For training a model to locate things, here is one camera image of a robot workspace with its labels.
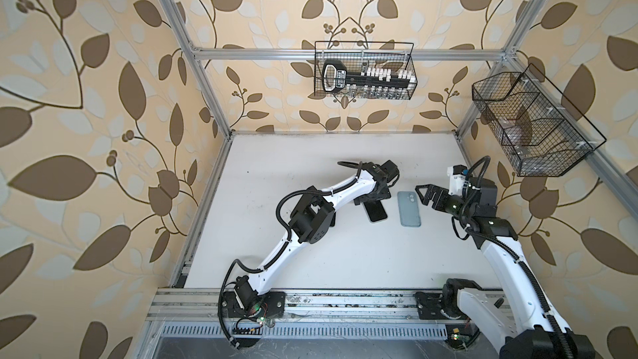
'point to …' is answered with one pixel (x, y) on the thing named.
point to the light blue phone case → (409, 209)
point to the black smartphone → (375, 210)
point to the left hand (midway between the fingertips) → (373, 194)
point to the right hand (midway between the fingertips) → (427, 191)
